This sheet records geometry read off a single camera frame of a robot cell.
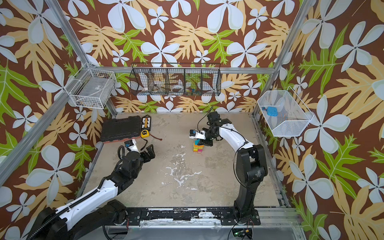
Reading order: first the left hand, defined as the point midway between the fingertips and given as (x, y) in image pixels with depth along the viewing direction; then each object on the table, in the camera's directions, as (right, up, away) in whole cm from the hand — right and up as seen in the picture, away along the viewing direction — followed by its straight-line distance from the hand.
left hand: (145, 145), depth 82 cm
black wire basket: (+15, +42, +16) cm, 48 cm away
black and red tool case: (-30, +9, +23) cm, 39 cm away
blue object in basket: (+73, +20, +4) cm, 76 cm away
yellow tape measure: (-8, +6, +22) cm, 24 cm away
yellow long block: (+28, -4, +13) cm, 31 cm away
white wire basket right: (+79, +18, +2) cm, 81 cm away
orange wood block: (+29, -1, +9) cm, 31 cm away
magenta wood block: (+31, -4, +13) cm, 34 cm away
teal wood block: (+29, +2, +6) cm, 30 cm away
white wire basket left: (-33, +33, +4) cm, 47 cm away
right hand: (+31, +3, +9) cm, 32 cm away
